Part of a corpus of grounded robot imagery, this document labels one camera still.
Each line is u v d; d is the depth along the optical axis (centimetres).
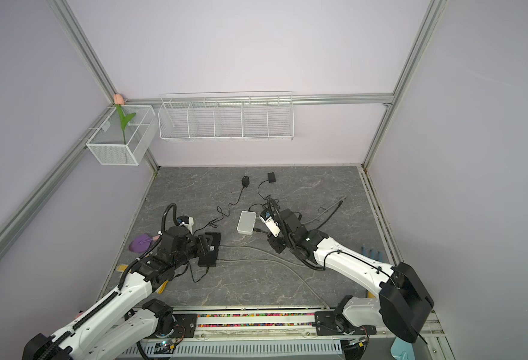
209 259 86
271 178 116
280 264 87
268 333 74
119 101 89
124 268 55
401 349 68
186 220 75
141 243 91
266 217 71
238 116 101
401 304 41
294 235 61
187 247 67
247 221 99
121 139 93
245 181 110
